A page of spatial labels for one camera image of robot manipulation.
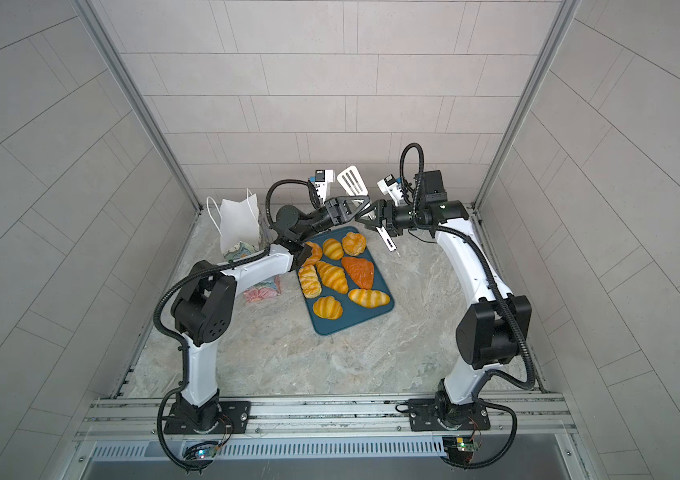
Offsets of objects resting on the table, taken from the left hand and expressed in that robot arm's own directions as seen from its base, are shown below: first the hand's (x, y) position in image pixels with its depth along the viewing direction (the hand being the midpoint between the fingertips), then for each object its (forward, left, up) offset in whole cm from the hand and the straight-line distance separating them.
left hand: (374, 204), depth 68 cm
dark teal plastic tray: (-12, +5, -34) cm, 37 cm away
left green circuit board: (-45, +37, -31) cm, 66 cm away
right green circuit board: (-43, -20, -35) cm, 59 cm away
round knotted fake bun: (+11, +5, -31) cm, 33 cm away
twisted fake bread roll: (-8, 0, -33) cm, 34 cm away
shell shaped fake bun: (-12, +12, -31) cm, 35 cm away
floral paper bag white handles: (+10, +40, -18) cm, 45 cm away
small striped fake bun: (+9, +12, -32) cm, 35 cm away
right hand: (0, +2, -6) cm, 6 cm away
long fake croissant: (-2, +11, -31) cm, 33 cm away
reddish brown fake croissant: (+1, +2, -32) cm, 32 cm away
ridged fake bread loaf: (-3, +18, -32) cm, 37 cm away
